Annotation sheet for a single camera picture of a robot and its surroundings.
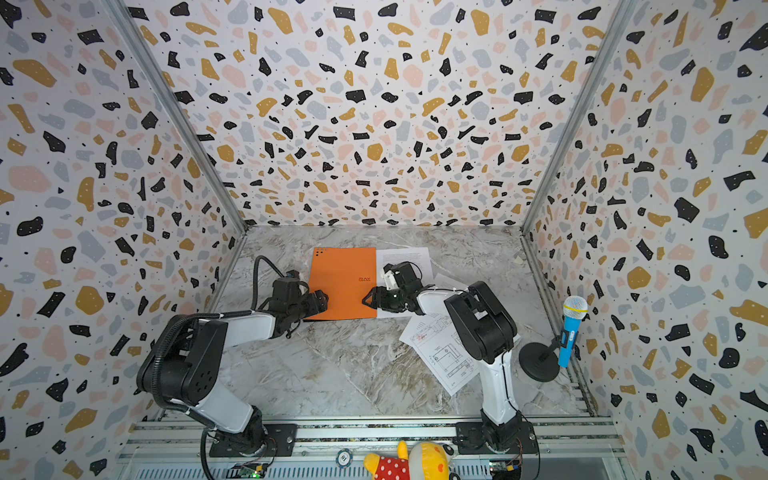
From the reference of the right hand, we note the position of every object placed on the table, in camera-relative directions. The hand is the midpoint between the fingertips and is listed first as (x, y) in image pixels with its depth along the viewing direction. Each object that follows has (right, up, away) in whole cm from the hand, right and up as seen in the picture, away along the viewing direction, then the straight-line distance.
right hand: (363, 297), depth 94 cm
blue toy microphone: (+52, +1, -26) cm, 58 cm away
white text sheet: (+18, +13, +19) cm, 30 cm away
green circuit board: (-23, -38, -24) cm, 50 cm away
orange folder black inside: (-8, +6, +12) cm, 15 cm away
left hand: (-14, +1, +1) cm, 14 cm away
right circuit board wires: (+39, -37, -23) cm, 58 cm away
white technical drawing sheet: (+24, -13, -2) cm, 27 cm away
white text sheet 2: (+27, +4, +12) cm, 30 cm away
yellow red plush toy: (+17, -32, -28) cm, 46 cm away
